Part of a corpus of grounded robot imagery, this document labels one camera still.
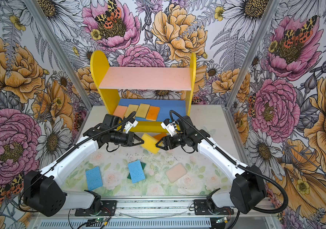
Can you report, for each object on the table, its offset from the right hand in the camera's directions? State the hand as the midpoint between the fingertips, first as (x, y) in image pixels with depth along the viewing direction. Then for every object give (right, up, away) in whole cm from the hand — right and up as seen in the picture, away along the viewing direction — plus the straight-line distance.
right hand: (161, 148), depth 75 cm
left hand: (-10, +1, 0) cm, 10 cm away
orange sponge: (-2, +3, +24) cm, 24 cm away
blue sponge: (-39, -19, +8) cm, 44 cm away
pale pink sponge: (+8, -17, +10) cm, 21 cm away
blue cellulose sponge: (-15, -15, +8) cm, 23 cm away
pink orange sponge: (-28, +20, +22) cm, 41 cm away
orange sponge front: (-6, +19, +21) cm, 29 cm away
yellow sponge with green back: (-22, +22, +24) cm, 40 cm away
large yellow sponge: (-14, +21, +23) cm, 34 cm away
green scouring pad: (-12, -12, +12) cm, 21 cm away
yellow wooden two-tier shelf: (-16, +33, +44) cm, 58 cm away
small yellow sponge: (-6, +2, -1) cm, 6 cm away
